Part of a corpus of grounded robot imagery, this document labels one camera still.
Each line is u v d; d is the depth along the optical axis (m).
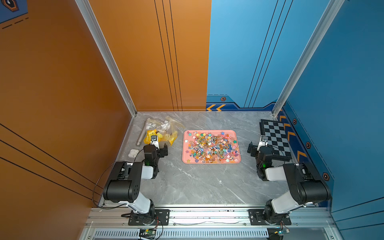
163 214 0.74
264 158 0.71
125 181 0.46
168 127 1.05
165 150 0.88
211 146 0.95
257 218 0.72
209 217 0.76
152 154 0.72
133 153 0.95
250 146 0.87
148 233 0.71
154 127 1.05
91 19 0.73
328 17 0.73
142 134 1.05
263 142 0.79
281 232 0.70
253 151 0.85
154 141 0.81
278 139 1.00
